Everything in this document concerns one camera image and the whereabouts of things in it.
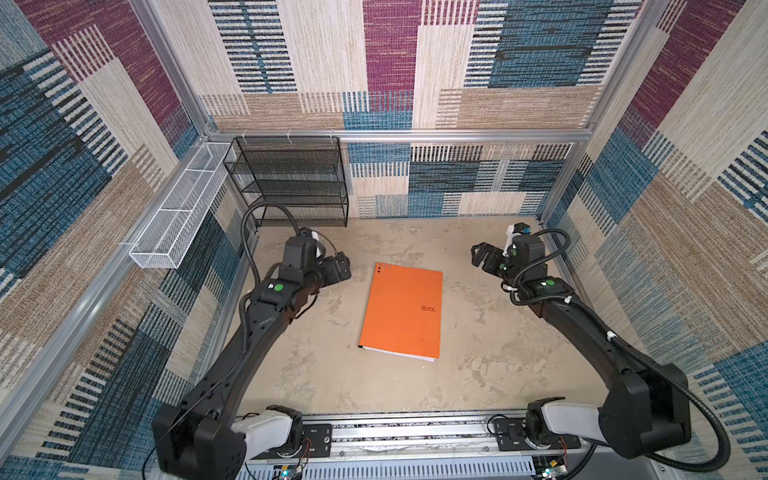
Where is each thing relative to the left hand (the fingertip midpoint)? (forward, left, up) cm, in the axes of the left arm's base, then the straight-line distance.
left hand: (336, 260), depth 79 cm
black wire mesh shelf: (+42, +16, -4) cm, 45 cm away
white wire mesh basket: (-2, +39, +9) cm, 40 cm away
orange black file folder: (-2, -18, -25) cm, 31 cm away
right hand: (+4, -40, -4) cm, 41 cm away
